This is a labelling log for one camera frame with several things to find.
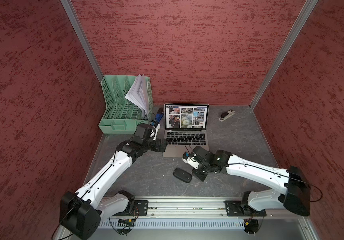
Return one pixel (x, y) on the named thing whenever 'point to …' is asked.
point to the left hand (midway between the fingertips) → (158, 143)
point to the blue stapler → (159, 114)
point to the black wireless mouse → (182, 175)
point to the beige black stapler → (226, 115)
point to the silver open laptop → (186, 126)
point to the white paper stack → (138, 94)
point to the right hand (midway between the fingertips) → (196, 175)
